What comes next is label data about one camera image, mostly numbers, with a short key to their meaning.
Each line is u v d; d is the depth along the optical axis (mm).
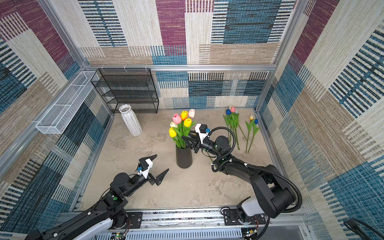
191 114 687
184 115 659
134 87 1082
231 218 728
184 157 866
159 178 668
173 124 711
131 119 938
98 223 558
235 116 1136
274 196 431
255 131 1058
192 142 683
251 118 1118
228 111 1121
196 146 672
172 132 696
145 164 615
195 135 739
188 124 650
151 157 741
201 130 640
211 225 733
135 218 748
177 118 635
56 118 714
